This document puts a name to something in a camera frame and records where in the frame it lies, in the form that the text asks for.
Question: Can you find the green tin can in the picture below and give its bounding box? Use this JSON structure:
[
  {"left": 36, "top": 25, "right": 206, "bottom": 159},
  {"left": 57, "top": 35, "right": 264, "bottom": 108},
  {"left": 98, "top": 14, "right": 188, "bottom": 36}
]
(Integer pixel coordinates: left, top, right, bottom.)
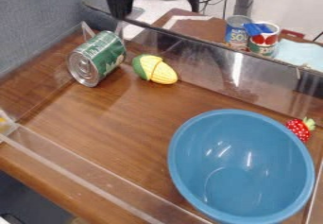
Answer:
[{"left": 66, "top": 31, "right": 126, "bottom": 87}]

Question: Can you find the yellow green toy corn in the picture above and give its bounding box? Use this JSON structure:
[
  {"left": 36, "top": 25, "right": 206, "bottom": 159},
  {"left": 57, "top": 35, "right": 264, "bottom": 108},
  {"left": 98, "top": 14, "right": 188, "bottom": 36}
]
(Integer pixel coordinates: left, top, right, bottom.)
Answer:
[{"left": 132, "top": 54, "right": 177, "bottom": 84}]

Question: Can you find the red toy strawberry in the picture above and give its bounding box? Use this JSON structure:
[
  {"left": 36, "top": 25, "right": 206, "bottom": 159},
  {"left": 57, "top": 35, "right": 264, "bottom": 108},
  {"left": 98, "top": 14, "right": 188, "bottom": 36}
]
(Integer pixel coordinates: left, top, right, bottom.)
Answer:
[{"left": 285, "top": 117, "right": 314, "bottom": 143}]

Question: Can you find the blue plastic bowl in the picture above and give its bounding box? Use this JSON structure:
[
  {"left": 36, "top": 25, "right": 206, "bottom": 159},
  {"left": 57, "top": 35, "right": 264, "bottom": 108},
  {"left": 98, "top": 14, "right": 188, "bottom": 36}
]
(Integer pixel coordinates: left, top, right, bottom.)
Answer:
[{"left": 168, "top": 109, "right": 314, "bottom": 224}]

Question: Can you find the blue soup can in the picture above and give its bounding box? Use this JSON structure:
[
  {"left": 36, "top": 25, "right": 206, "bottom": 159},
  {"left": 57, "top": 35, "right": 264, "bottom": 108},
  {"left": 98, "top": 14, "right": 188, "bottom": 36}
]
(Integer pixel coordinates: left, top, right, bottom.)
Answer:
[{"left": 224, "top": 15, "right": 252, "bottom": 50}]

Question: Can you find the red white tomato can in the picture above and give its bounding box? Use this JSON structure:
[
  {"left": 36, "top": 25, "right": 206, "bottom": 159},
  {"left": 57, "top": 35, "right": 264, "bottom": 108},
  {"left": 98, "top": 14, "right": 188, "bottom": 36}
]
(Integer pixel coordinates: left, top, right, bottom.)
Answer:
[{"left": 246, "top": 22, "right": 280, "bottom": 57}]

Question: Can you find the light blue cloth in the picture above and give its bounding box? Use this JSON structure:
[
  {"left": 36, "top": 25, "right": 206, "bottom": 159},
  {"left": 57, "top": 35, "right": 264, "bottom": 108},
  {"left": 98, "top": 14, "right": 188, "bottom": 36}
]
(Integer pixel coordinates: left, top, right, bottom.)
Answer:
[{"left": 274, "top": 39, "right": 323, "bottom": 72}]

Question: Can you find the clear acrylic back wall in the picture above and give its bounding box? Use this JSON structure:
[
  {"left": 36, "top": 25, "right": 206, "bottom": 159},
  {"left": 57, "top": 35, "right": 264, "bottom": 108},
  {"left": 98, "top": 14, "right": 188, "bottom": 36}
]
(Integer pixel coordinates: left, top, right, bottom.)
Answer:
[{"left": 80, "top": 1, "right": 323, "bottom": 127}]

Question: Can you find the clear acrylic wall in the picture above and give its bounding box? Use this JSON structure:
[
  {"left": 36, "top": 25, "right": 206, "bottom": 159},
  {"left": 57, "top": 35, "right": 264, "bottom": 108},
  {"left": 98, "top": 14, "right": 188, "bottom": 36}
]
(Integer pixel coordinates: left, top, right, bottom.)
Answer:
[
  {"left": 0, "top": 109, "right": 212, "bottom": 224},
  {"left": 80, "top": 1, "right": 323, "bottom": 127}
]

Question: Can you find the clear acrylic front wall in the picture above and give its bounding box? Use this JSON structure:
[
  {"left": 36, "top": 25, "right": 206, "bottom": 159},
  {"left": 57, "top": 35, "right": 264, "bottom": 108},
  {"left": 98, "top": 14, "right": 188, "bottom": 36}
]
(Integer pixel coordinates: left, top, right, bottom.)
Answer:
[{"left": 0, "top": 109, "right": 212, "bottom": 224}]

